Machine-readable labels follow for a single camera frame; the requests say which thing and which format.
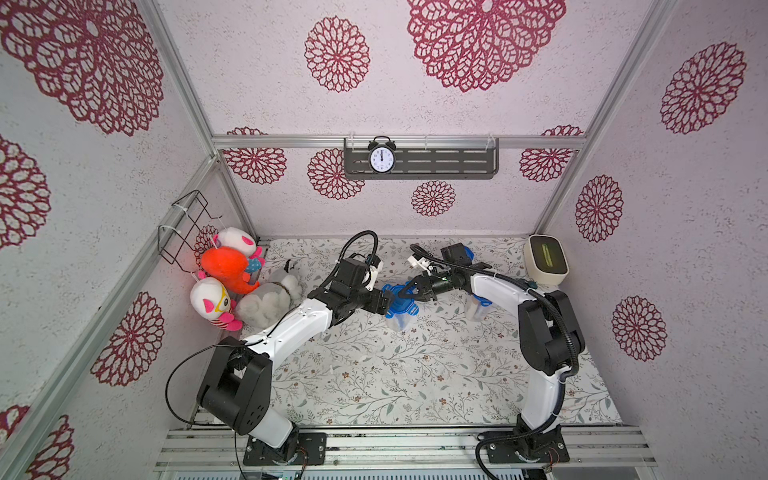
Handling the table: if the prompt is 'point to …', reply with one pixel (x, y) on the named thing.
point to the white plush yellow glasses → (211, 300)
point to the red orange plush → (229, 265)
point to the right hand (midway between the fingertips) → (400, 293)
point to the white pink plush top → (234, 237)
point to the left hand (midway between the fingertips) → (381, 295)
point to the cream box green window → (545, 258)
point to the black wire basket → (176, 239)
